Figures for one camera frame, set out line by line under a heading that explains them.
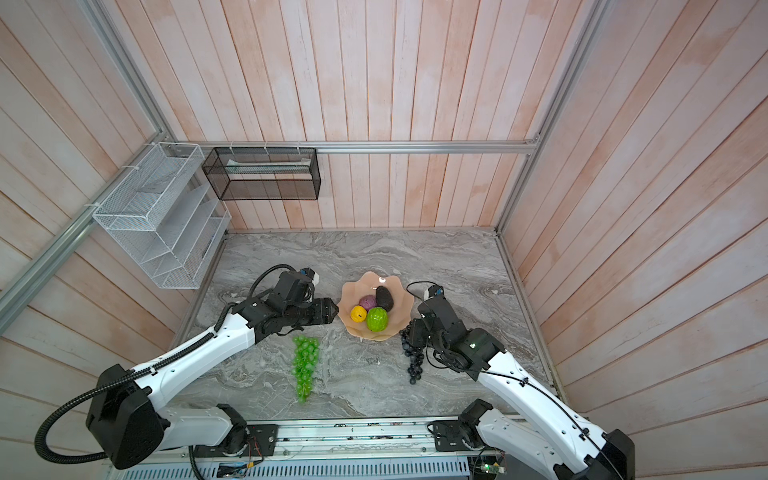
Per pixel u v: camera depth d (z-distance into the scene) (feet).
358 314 2.89
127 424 1.28
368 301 3.04
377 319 2.89
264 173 3.47
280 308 2.00
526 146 3.05
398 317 3.02
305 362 2.73
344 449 2.40
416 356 2.67
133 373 1.39
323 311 2.36
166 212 2.39
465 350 1.69
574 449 1.31
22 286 1.73
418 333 2.22
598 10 2.22
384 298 3.14
